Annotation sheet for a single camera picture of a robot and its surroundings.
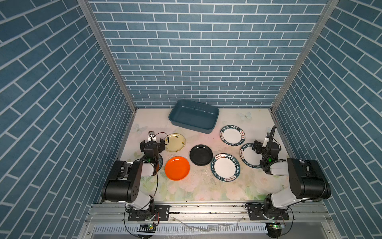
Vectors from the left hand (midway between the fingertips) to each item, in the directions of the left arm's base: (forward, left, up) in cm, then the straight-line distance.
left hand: (156, 138), depth 93 cm
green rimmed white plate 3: (-15, -44, -8) cm, 47 cm away
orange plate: (-16, -14, -8) cm, 23 cm away
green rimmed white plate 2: (-8, -60, -8) cm, 61 cm away
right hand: (-1, -70, -1) cm, 70 cm away
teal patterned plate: (-13, -3, -8) cm, 15 cm away
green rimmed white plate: (+9, -52, -7) cm, 53 cm away
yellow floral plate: (+1, -11, -6) cm, 13 cm away
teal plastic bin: (+28, -24, -9) cm, 38 cm away
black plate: (-7, -29, -7) cm, 30 cm away
